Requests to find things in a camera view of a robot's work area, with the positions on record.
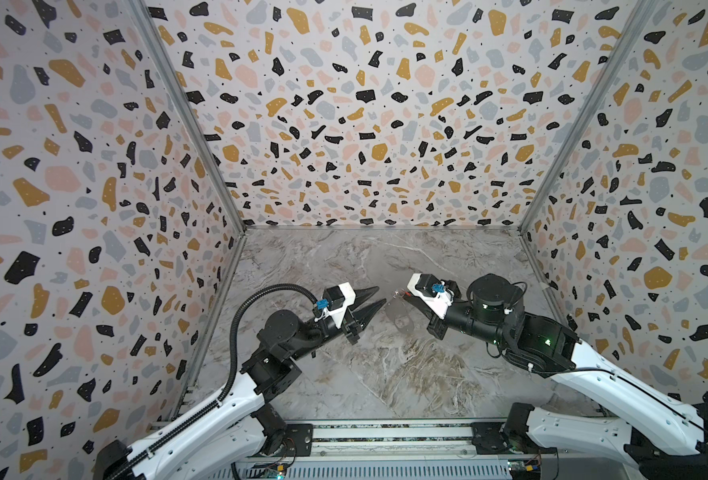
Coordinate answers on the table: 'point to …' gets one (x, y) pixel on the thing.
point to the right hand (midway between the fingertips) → (404, 291)
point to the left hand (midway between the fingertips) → (379, 292)
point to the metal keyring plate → (400, 314)
